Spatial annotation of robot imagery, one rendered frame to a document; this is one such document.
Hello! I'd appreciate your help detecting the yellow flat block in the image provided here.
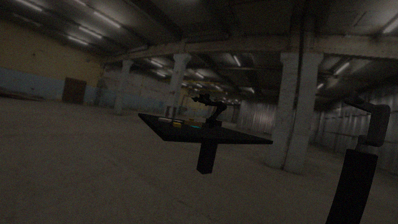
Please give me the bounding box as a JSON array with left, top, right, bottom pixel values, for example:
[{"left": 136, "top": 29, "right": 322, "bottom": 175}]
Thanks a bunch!
[{"left": 172, "top": 122, "right": 181, "bottom": 128}]

